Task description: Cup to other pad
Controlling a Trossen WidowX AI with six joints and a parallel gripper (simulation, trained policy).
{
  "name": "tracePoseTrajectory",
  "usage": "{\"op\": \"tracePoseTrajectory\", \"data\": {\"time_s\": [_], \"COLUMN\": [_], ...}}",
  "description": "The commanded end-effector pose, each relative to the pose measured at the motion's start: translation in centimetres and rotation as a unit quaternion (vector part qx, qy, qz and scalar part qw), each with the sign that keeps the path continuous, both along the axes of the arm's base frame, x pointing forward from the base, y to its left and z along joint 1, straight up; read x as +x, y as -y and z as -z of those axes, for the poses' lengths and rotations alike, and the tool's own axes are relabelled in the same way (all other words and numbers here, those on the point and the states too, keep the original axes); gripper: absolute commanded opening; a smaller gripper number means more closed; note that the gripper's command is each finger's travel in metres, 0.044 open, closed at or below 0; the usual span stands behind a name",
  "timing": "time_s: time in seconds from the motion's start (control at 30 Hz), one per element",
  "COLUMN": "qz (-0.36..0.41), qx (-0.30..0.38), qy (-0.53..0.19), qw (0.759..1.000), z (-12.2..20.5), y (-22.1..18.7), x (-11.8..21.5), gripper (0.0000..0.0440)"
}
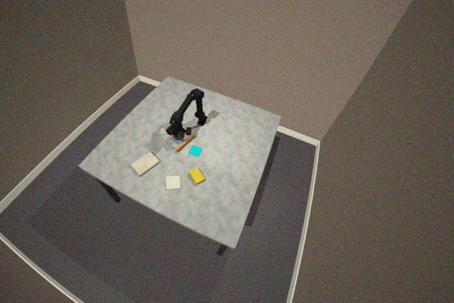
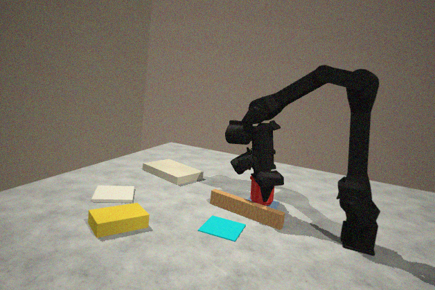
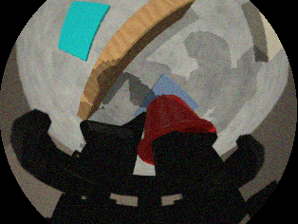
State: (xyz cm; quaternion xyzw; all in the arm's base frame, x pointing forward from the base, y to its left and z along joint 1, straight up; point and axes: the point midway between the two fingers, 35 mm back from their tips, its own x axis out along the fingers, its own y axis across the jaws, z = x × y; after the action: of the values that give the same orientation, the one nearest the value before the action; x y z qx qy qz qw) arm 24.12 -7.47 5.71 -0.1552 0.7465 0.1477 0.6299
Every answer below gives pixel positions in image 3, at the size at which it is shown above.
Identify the red cup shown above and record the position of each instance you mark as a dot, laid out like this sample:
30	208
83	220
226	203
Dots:
166	114

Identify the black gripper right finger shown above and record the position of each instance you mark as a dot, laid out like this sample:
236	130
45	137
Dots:
167	147

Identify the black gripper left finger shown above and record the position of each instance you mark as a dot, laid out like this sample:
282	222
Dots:
126	137

